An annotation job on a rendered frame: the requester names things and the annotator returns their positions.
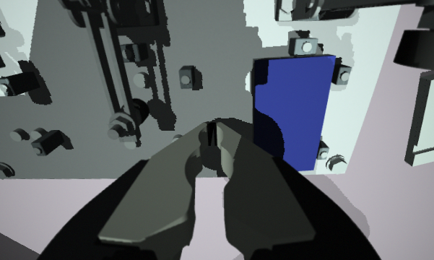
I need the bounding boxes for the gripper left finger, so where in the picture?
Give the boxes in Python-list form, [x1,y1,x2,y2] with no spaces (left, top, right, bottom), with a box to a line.
[37,121,214,260]

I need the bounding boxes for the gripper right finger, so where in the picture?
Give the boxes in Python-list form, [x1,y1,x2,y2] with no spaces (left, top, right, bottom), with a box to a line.
[213,121,381,260]

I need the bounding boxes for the toggle clamp with red handle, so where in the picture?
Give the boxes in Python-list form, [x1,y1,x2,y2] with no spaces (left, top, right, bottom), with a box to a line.
[58,0,160,142]

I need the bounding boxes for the blue flat blank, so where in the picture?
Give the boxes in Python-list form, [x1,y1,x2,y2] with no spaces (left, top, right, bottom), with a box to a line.
[252,54,336,171]

